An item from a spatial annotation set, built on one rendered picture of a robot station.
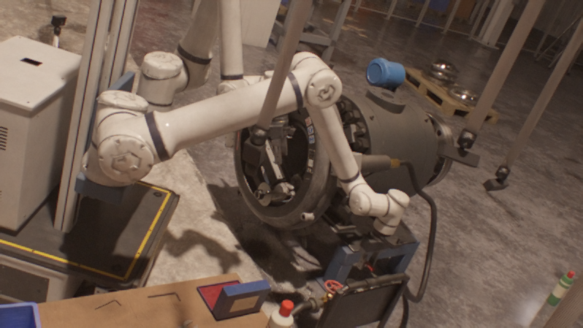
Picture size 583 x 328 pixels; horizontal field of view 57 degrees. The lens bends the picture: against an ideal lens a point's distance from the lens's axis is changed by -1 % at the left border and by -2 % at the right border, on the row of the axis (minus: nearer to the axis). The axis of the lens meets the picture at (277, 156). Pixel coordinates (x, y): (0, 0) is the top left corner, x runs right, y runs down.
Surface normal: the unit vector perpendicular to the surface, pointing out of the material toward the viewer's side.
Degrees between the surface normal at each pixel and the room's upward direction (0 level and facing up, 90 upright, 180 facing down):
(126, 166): 96
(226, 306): 96
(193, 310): 0
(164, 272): 0
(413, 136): 46
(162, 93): 90
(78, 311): 0
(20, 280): 90
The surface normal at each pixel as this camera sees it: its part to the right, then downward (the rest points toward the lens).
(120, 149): 0.17, 0.44
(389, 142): 0.59, -0.12
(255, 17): 0.43, 0.51
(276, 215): -0.80, 0.01
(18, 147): -0.07, 0.42
